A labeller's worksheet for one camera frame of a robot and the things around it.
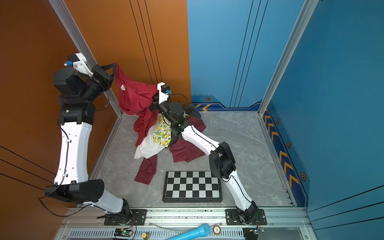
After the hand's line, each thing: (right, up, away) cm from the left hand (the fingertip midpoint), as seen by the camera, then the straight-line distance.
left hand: (117, 62), depth 58 cm
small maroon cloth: (+1, -52, +31) cm, 61 cm away
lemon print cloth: (+9, -31, +39) cm, 50 cm away
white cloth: (+1, -39, +37) cm, 54 cm away
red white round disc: (+41, -75, +12) cm, 86 cm away
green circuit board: (-4, -76, +13) cm, 77 cm away
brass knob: (+8, -74, +8) cm, 75 cm away
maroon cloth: (+23, -41, +39) cm, 61 cm away
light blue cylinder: (+35, -72, +9) cm, 81 cm away
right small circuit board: (+60, -74, +12) cm, 96 cm away
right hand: (+7, -8, +14) cm, 17 cm away
